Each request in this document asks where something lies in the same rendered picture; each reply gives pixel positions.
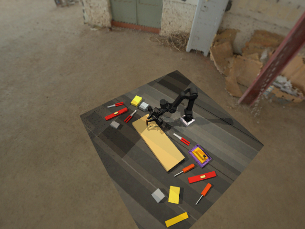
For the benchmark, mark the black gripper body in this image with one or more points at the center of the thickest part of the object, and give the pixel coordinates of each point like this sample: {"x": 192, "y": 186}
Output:
{"x": 156, "y": 115}

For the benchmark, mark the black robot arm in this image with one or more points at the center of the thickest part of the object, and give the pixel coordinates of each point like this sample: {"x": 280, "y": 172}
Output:
{"x": 172, "y": 107}

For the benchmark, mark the orange-handled awl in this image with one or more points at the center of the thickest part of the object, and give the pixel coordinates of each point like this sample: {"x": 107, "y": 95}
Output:
{"x": 206, "y": 189}
{"x": 188, "y": 168}

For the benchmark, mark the purple rectangular tray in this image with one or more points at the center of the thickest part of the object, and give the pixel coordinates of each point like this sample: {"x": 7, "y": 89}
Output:
{"x": 197, "y": 161}

